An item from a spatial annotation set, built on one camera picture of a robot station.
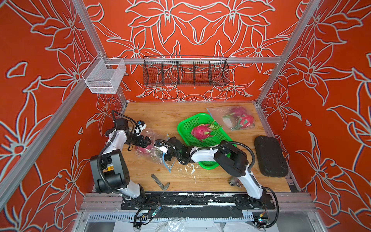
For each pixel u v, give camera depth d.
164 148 0.77
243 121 0.98
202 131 0.90
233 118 1.06
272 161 0.82
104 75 0.93
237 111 1.05
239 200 0.73
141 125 0.81
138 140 0.78
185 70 0.97
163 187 0.77
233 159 0.54
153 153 0.84
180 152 0.72
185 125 0.98
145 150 0.83
